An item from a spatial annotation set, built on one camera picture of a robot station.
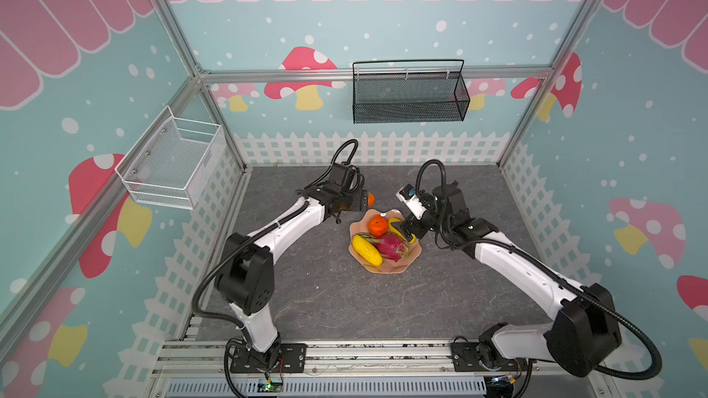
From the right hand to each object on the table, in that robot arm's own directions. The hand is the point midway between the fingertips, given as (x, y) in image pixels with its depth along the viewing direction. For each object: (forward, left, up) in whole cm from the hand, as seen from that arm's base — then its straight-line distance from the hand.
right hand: (403, 209), depth 82 cm
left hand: (+6, +15, -5) cm, 17 cm away
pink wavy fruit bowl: (+4, +13, -15) cm, 20 cm away
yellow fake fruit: (-8, +10, -13) cm, 18 cm away
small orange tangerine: (+17, +9, -17) cm, 25 cm away
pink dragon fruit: (-6, +4, -11) cm, 13 cm away
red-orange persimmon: (+2, +7, -12) cm, 14 cm away
